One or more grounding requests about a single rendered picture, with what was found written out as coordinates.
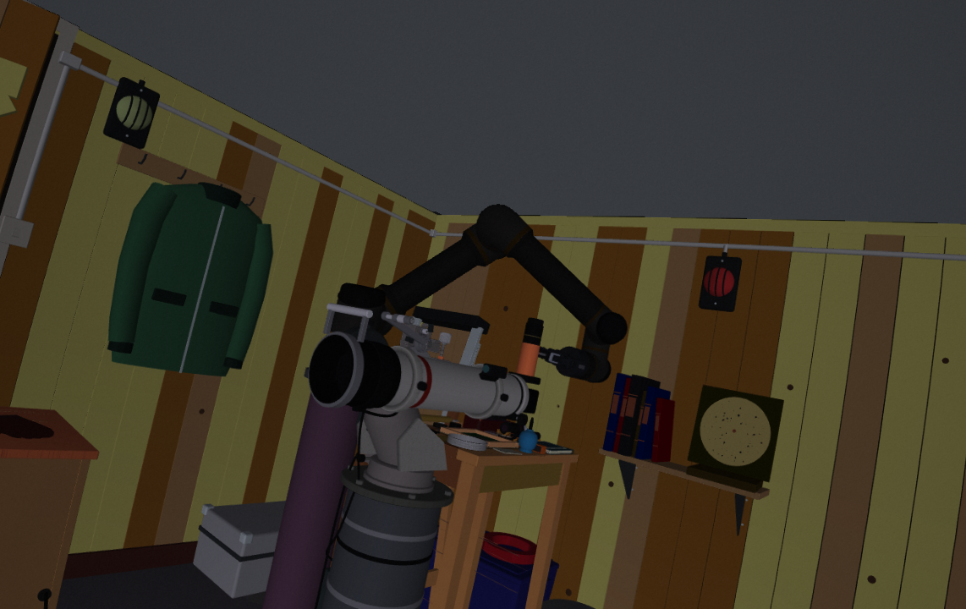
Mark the wooden eyepiece tray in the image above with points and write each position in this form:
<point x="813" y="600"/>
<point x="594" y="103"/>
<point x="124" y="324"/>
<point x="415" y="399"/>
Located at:
<point x="470" y="437"/>

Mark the blue bin with red lid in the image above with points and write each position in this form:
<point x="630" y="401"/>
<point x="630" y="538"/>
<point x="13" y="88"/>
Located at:
<point x="504" y="571"/>

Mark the black lamp with red lens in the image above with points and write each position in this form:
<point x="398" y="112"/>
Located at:
<point x="720" y="282"/>

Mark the grey telescope mount head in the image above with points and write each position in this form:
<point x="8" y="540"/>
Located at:
<point x="403" y="444"/>

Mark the purple cylindrical post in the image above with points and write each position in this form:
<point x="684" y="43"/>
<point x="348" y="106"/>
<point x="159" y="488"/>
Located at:
<point x="305" y="507"/>

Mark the wooden wall shelf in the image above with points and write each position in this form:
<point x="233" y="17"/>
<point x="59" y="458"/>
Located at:
<point x="686" y="475"/>

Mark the grey junction box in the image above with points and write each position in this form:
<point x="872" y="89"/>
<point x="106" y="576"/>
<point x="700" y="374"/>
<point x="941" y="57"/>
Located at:
<point x="14" y="231"/>

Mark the grey ribbed telescope pier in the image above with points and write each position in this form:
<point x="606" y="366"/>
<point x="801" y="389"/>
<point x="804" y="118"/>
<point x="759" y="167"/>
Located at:
<point x="386" y="541"/>

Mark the black framed star chart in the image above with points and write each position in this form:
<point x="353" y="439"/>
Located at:
<point x="735" y="434"/>

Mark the wooden cabinet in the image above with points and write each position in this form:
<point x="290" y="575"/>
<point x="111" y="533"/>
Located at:
<point x="5" y="507"/>

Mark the white finder scope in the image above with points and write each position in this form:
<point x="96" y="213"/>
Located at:
<point x="428" y="326"/>

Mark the black book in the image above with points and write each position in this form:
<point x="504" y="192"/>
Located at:
<point x="631" y="416"/>

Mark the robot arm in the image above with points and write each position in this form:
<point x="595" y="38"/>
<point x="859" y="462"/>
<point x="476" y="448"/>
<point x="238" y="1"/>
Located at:
<point x="525" y="258"/>

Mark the grey equipment case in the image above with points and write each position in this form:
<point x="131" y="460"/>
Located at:
<point x="233" y="545"/>

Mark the red book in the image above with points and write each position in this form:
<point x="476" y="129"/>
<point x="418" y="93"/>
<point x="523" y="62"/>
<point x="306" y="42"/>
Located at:
<point x="663" y="430"/>

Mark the orange and black eyepiece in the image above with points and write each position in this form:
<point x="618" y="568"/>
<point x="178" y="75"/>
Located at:
<point x="529" y="351"/>

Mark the blue book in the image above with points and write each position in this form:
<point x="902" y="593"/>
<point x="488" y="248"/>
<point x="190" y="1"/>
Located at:
<point x="616" y="413"/>
<point x="650" y="423"/>

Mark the grey wall conduit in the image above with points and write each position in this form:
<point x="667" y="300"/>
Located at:
<point x="364" y="199"/>

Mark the wooden side table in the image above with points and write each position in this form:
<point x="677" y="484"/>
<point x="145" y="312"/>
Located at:
<point x="496" y="516"/>

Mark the wooden coat hook rail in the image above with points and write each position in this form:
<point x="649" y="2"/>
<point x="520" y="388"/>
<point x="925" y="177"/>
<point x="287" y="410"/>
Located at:
<point x="187" y="173"/>

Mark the black lamp with yellow lens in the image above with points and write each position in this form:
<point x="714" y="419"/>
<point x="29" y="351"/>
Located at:
<point x="133" y="112"/>

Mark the green jacket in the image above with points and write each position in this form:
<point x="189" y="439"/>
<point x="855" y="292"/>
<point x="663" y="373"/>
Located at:
<point x="187" y="279"/>

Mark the white telescope tube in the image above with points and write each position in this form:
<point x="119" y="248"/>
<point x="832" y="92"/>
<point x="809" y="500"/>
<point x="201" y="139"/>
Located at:
<point x="415" y="376"/>

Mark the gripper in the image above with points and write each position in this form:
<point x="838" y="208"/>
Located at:
<point x="576" y="363"/>

